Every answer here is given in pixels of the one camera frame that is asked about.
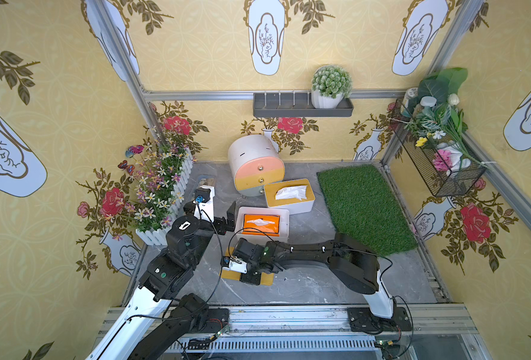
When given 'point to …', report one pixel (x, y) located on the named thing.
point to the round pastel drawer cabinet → (256, 162)
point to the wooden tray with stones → (206, 181)
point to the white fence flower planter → (158, 172)
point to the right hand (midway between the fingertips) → (252, 256)
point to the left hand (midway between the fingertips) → (210, 200)
